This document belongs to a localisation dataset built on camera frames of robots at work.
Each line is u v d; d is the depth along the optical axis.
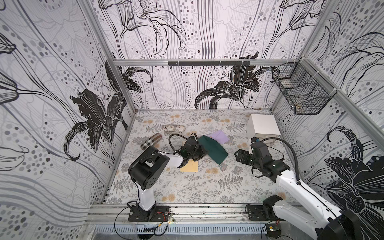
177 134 0.86
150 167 0.49
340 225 0.38
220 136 1.04
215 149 0.93
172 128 1.04
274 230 0.70
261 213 0.72
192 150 0.75
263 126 0.91
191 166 0.86
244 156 0.72
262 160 0.60
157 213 0.73
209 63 0.90
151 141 0.98
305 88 0.88
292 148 0.61
